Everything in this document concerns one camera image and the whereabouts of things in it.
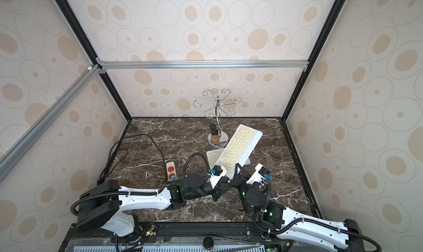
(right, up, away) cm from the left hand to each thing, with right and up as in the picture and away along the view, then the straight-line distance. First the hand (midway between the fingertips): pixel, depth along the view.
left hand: (236, 186), depth 68 cm
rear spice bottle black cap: (-10, +26, +31) cm, 42 cm away
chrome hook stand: (-7, +37, +15) cm, 41 cm away
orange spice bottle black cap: (-9, +19, +30) cm, 36 cm away
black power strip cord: (-69, +9, +32) cm, 76 cm away
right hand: (+2, +8, +2) cm, 9 cm away
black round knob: (-12, -21, -5) cm, 24 cm away
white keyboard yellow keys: (+2, +15, +6) cm, 16 cm away
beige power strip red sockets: (-34, +2, +24) cm, 41 cm away
